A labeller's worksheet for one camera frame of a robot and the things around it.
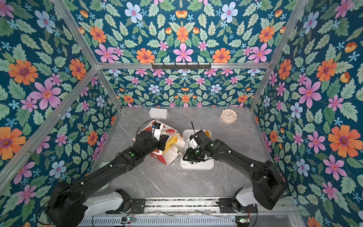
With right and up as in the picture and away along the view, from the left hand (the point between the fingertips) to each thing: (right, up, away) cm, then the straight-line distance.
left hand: (169, 133), depth 78 cm
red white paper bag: (+1, -12, +9) cm, 15 cm away
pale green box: (-45, -21, +12) cm, 51 cm away
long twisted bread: (-1, -6, +17) cm, 18 cm away
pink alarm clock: (+42, +10, +34) cm, 55 cm away
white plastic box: (-15, +13, +34) cm, 39 cm away
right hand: (+8, -14, +1) cm, 16 cm away
